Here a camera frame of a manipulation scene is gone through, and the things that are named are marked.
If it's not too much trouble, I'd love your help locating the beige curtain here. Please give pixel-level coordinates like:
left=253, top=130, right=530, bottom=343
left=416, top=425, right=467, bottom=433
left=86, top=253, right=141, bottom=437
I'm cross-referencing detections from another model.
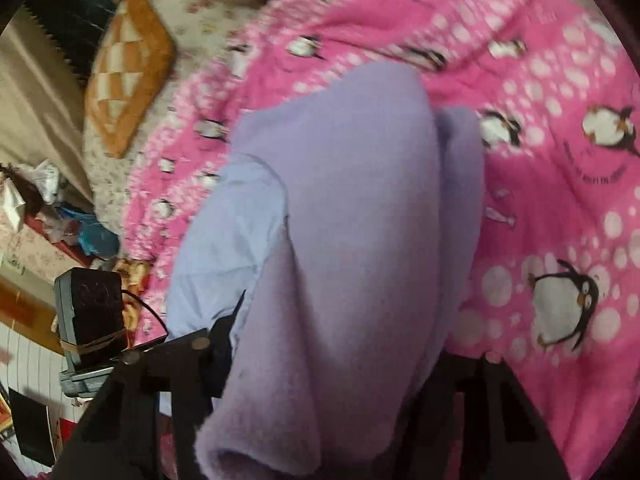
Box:
left=1, top=6, right=93, bottom=200

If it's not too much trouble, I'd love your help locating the floral bed sheet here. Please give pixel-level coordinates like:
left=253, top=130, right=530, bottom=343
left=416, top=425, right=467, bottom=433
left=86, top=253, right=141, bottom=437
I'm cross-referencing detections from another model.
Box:
left=84, top=0, right=265, bottom=233

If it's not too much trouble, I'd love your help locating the lavender fleece jacket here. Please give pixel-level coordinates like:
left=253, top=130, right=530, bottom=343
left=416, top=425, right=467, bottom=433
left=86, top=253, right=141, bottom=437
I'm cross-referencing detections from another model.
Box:
left=167, top=62, right=484, bottom=479

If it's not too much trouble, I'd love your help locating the orange checkered cushion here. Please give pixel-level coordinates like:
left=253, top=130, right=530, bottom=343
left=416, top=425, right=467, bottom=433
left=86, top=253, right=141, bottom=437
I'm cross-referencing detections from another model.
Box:
left=85, top=0, right=176, bottom=158

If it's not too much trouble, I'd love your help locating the orange yellow patterned cloth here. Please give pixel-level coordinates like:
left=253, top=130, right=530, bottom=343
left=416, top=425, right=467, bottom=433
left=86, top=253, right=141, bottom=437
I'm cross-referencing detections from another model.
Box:
left=113, top=258, right=151, bottom=348

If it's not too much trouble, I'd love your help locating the black cable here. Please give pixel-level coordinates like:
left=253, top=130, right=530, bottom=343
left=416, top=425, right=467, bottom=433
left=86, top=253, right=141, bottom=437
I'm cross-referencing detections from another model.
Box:
left=120, top=288, right=172, bottom=338

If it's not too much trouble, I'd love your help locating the blue plastic bag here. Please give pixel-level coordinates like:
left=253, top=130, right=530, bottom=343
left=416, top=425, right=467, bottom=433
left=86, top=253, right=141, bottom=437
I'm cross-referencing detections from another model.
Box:
left=56, top=205, right=120, bottom=259

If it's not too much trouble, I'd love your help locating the pink penguin quilt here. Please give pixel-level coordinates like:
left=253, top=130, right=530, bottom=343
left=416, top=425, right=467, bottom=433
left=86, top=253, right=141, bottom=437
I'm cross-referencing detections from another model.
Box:
left=122, top=0, right=639, bottom=479

